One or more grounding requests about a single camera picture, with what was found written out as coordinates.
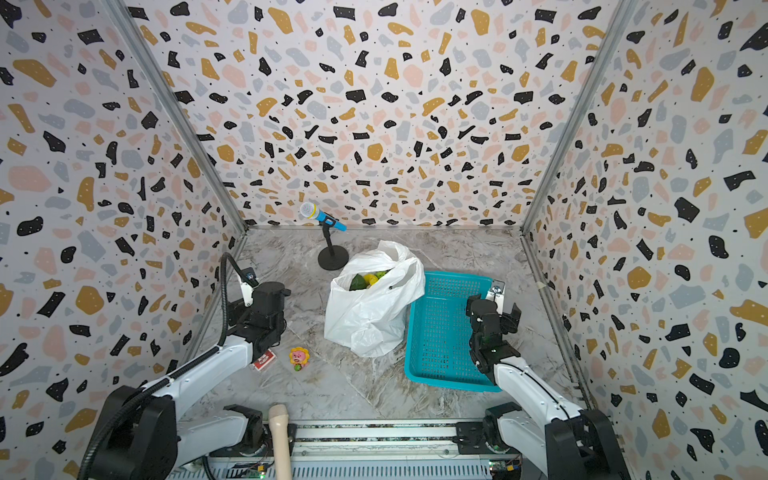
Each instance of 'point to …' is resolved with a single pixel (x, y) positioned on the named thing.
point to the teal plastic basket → (437, 331)
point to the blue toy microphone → (309, 210)
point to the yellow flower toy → (299, 356)
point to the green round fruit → (358, 282)
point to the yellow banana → (371, 279)
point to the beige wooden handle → (279, 424)
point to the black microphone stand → (332, 257)
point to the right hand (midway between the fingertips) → (494, 294)
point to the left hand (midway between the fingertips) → (246, 290)
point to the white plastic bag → (371, 321)
